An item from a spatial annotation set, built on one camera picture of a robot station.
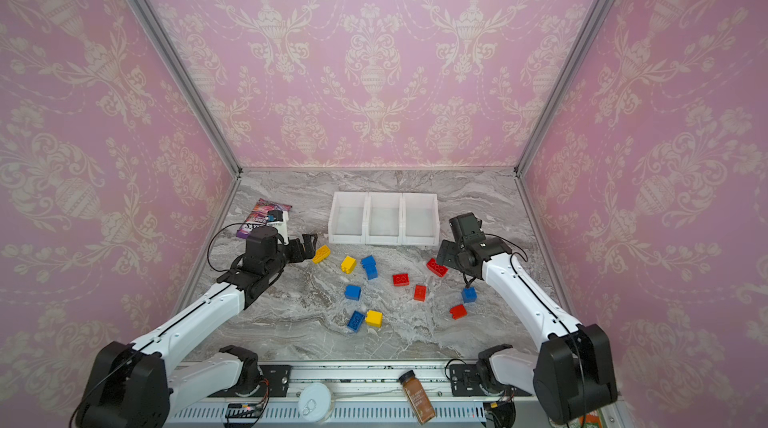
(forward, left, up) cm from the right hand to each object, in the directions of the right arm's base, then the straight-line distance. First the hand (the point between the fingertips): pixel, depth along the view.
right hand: (457, 258), depth 85 cm
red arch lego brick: (+1, +5, -8) cm, 10 cm away
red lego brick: (-2, +16, -8) cm, 18 cm away
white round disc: (-32, +37, -4) cm, 49 cm away
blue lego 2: (-8, -3, -7) cm, 11 cm away
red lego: (-6, +11, -8) cm, 15 cm away
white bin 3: (+21, +8, -9) cm, 24 cm away
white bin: (+22, +34, -9) cm, 41 cm away
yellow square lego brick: (+3, +32, -7) cm, 33 cm away
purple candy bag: (+22, +65, -5) cm, 68 cm away
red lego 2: (-12, 0, -10) cm, 16 cm away
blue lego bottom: (-14, +29, -7) cm, 33 cm away
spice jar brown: (-33, +14, -5) cm, 36 cm away
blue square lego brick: (+4, +26, -9) cm, 28 cm away
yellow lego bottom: (-13, +24, -7) cm, 29 cm away
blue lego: (-4, +31, -10) cm, 33 cm away
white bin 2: (+22, +21, -11) cm, 32 cm away
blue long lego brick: (0, +25, -9) cm, 26 cm away
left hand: (+7, +43, +4) cm, 44 cm away
